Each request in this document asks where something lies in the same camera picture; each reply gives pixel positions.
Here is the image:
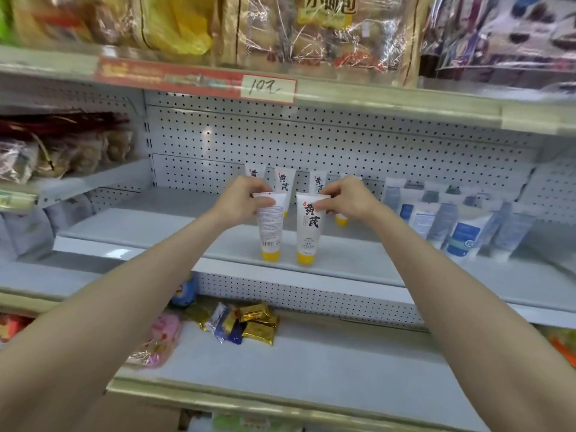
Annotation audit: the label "person's right hand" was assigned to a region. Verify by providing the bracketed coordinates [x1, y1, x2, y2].
[319, 175, 384, 221]

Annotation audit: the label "person's left hand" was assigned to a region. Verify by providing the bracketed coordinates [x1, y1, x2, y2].
[211, 175, 276, 230]

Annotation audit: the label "group of blue-labelled white tubes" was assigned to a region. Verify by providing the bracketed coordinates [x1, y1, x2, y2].
[381, 176, 539, 266]

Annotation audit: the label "person's left forearm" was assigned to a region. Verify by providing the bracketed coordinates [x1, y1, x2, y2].
[0, 215, 235, 432]

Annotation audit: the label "person's right forearm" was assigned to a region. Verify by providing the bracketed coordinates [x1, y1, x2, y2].
[367, 206, 576, 432]

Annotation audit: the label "red shelf label strip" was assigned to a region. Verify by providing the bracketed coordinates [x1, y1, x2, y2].
[95, 56, 298, 105]

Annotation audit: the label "blue chips bag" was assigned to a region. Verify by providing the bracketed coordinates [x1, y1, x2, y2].
[169, 274, 197, 309]

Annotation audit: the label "white paper price tag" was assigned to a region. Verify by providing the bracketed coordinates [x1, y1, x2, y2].
[241, 75, 298, 104]

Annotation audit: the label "blue snack packet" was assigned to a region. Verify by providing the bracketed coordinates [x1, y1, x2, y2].
[215, 317, 246, 345]

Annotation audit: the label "pink snack bag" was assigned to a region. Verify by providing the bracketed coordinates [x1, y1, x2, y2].
[125, 310, 181, 370]

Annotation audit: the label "white pouch red emblem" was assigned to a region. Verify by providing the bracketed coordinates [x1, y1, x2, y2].
[0, 210, 55, 262]
[44, 195, 95, 232]

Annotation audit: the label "brown wrapped goods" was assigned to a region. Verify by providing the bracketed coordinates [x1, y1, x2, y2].
[0, 112, 136, 185]

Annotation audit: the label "brown cardboard sheet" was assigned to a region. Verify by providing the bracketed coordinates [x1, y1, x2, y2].
[88, 391, 181, 432]

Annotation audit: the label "yellow snack bag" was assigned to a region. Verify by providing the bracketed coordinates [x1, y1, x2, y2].
[538, 323, 576, 370]

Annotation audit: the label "red snack packet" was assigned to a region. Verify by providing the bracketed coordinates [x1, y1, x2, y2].
[0, 312, 32, 343]

